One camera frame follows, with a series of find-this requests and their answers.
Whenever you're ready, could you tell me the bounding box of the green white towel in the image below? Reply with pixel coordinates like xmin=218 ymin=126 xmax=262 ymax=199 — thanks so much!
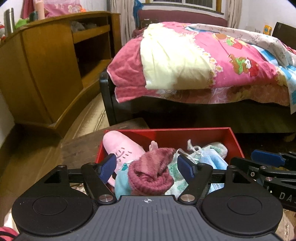
xmin=165 ymin=141 xmax=228 ymax=197

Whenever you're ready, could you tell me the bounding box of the blue face mask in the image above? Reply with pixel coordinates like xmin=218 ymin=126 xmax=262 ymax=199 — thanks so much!
xmin=176 ymin=139 xmax=230 ymax=194

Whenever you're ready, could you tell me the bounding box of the pink pig plush toy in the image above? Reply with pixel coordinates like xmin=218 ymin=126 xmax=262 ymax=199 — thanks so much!
xmin=103 ymin=131 xmax=158 ymax=198

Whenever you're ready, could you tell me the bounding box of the maroon knitted hat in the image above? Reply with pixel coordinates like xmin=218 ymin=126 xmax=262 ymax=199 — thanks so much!
xmin=128 ymin=148 xmax=175 ymax=196

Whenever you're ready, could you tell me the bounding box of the red cardboard box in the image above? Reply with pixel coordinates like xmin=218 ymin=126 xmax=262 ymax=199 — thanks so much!
xmin=97 ymin=128 xmax=243 ymax=174

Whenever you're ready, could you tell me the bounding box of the pink strawberry quilt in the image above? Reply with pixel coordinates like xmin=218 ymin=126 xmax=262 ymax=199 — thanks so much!
xmin=107 ymin=22 xmax=290 ymax=107

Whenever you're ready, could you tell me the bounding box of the wooden desk cabinet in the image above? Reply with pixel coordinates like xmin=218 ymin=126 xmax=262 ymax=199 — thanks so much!
xmin=1 ymin=11 xmax=121 ymax=137

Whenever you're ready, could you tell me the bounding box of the dark wooden headboard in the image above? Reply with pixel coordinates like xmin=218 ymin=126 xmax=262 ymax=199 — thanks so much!
xmin=272 ymin=22 xmax=296 ymax=49

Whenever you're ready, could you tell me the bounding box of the right beige curtain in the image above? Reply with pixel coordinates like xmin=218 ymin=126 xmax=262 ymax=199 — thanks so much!
xmin=226 ymin=0 xmax=242 ymax=29

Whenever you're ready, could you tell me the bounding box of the beige curtain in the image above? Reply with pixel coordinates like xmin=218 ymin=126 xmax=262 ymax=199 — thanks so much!
xmin=110 ymin=0 xmax=135 ymax=46
xmin=226 ymin=0 xmax=242 ymax=29

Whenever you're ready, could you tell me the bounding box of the red santa doll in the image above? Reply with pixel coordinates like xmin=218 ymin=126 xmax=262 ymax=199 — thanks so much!
xmin=0 ymin=23 xmax=6 ymax=44

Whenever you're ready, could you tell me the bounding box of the left beige curtain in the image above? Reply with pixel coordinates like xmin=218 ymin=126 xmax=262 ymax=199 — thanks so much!
xmin=110 ymin=0 xmax=135 ymax=46

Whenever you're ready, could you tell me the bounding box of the green plush toy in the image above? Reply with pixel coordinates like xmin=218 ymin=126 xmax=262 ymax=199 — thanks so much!
xmin=15 ymin=18 xmax=30 ymax=29

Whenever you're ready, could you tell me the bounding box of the dark small jar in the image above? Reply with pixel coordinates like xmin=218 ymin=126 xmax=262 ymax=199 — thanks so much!
xmin=29 ymin=11 xmax=39 ymax=23

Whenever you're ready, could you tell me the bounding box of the pink cloth covered box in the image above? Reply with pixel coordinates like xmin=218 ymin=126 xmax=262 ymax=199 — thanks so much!
xmin=21 ymin=0 xmax=84 ymax=19

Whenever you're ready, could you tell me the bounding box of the blue bag by window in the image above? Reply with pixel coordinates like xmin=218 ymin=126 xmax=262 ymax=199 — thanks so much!
xmin=133 ymin=0 xmax=143 ymax=28

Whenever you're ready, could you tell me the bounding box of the pink tall cup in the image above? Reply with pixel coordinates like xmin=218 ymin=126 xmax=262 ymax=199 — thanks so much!
xmin=34 ymin=0 xmax=45 ymax=20

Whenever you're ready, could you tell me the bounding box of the steel thermos bottle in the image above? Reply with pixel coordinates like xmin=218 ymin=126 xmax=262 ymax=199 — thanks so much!
xmin=4 ymin=8 xmax=15 ymax=38

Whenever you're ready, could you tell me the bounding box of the bed with dark frame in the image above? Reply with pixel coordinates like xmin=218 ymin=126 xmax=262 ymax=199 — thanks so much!
xmin=100 ymin=70 xmax=295 ymax=133

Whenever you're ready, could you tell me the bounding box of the window with brown frame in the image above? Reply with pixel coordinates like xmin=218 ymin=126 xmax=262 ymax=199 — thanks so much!
xmin=144 ymin=0 xmax=222 ymax=12

